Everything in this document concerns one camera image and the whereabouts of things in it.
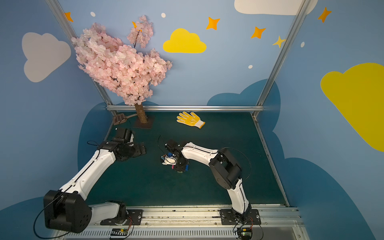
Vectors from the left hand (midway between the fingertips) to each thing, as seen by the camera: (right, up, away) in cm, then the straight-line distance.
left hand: (139, 150), depth 84 cm
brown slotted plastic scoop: (-26, +20, +30) cm, 45 cm away
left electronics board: (-5, -39, -11) cm, 41 cm away
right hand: (+24, -10, +7) cm, 27 cm away
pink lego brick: (+19, -10, +1) cm, 22 cm away
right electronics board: (+57, -40, -11) cm, 71 cm away
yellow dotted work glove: (+30, +19, +34) cm, 49 cm away
